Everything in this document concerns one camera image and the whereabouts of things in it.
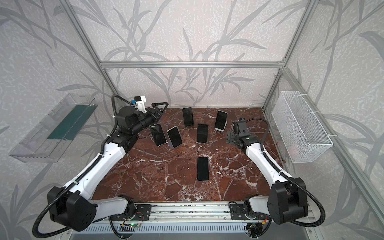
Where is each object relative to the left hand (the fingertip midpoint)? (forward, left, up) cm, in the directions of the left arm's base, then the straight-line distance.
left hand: (168, 103), depth 70 cm
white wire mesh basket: (-16, -59, -2) cm, 61 cm away
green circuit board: (-46, +15, -36) cm, 60 cm away
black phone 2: (+7, -17, -35) cm, 39 cm away
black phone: (-2, 0, -27) cm, 27 cm away
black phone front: (-18, -17, -39) cm, 46 cm away
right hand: (-1, -37, -22) cm, 43 cm away
